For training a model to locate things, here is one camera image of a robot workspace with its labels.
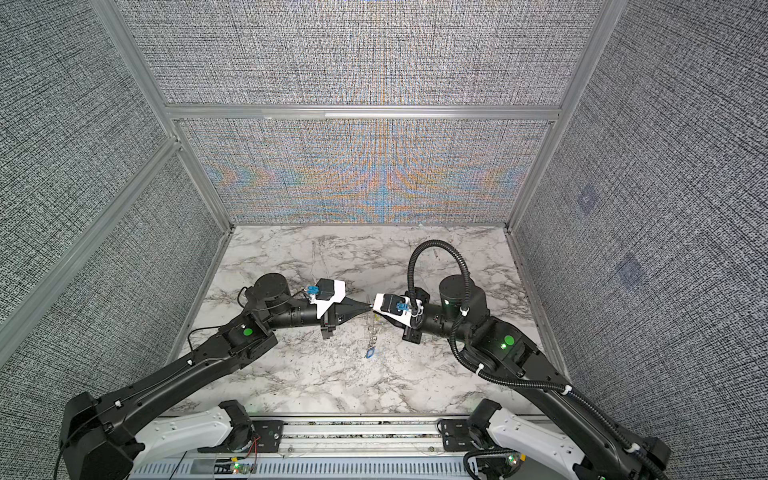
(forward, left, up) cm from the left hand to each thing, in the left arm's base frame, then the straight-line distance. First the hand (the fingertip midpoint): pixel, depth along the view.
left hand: (368, 306), depth 62 cm
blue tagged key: (-3, 0, -18) cm, 19 cm away
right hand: (+1, -3, +1) cm, 3 cm away
